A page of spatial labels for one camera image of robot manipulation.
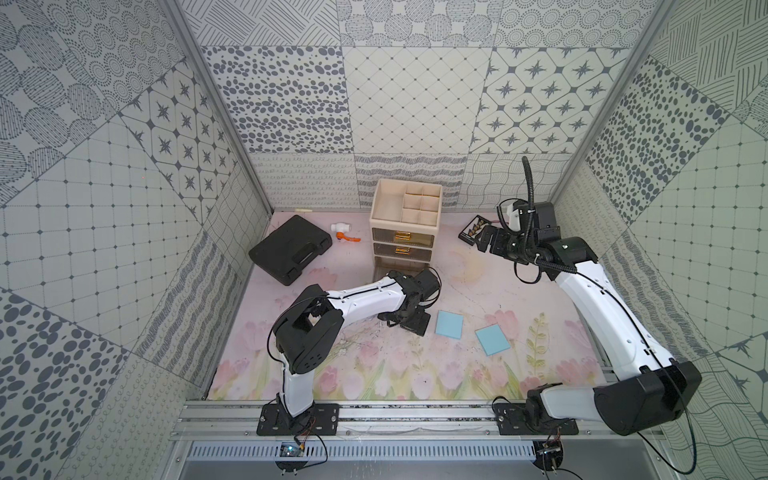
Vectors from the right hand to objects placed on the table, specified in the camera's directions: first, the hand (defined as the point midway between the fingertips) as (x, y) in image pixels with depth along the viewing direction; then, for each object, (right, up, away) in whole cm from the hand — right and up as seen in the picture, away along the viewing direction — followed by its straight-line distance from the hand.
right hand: (490, 246), depth 78 cm
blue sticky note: (-9, -25, +13) cm, 29 cm away
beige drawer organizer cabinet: (-23, +8, +10) cm, 26 cm away
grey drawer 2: (-29, -8, +25) cm, 39 cm away
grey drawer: (-19, -3, +15) cm, 25 cm away
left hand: (-19, -24, +7) cm, 32 cm away
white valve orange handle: (-46, +5, +33) cm, 57 cm away
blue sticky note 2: (+4, -29, +10) cm, 31 cm away
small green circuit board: (-51, -50, -7) cm, 72 cm away
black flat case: (-65, -3, +25) cm, 69 cm away
